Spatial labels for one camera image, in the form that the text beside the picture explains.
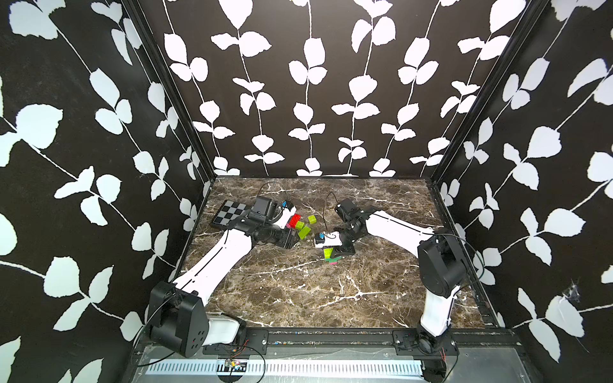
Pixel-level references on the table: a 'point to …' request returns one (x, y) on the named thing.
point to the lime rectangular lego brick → (327, 252)
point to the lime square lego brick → (299, 225)
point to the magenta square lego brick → (332, 263)
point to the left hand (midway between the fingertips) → (292, 232)
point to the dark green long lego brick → (333, 260)
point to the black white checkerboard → (228, 211)
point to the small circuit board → (231, 365)
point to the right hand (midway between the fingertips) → (330, 245)
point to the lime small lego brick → (312, 219)
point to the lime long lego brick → (304, 232)
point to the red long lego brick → (296, 217)
